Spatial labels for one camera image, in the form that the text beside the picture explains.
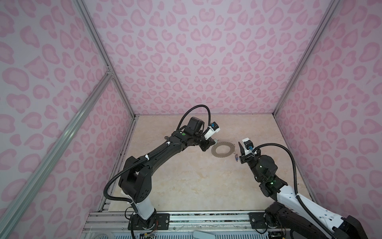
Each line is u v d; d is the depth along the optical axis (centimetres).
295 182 54
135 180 45
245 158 66
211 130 72
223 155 90
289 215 59
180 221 75
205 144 73
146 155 47
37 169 51
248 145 62
